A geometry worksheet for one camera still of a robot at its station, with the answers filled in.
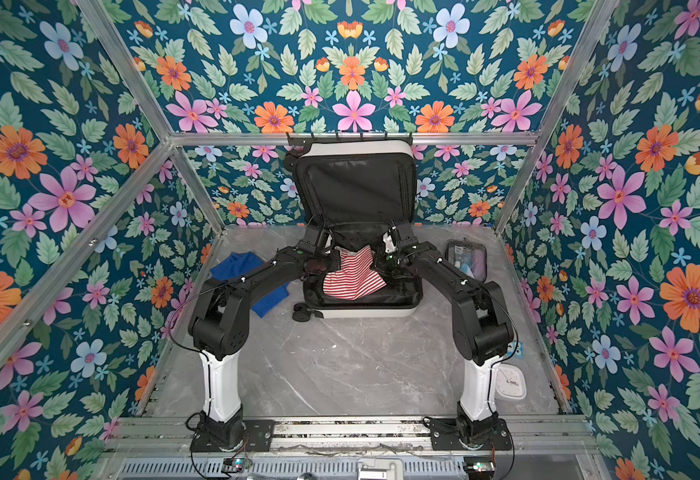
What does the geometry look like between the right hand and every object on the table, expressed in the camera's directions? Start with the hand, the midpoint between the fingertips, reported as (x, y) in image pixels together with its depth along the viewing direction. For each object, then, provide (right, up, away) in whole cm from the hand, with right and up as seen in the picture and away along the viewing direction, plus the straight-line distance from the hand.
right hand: (371, 262), depth 93 cm
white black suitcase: (-4, +23, -3) cm, 23 cm away
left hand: (-8, +3, +2) cm, 9 cm away
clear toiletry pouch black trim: (+37, +2, +19) cm, 41 cm away
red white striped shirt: (-5, -5, +3) cm, 8 cm away
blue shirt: (-48, -1, +11) cm, 49 cm away
